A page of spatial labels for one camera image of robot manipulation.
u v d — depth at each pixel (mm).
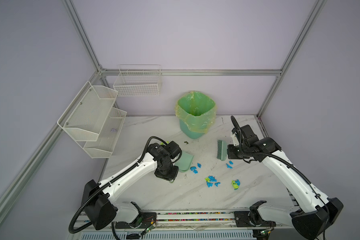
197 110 1075
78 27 732
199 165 930
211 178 872
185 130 933
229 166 931
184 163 811
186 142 1045
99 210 382
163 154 521
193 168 910
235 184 839
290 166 441
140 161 483
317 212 372
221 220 748
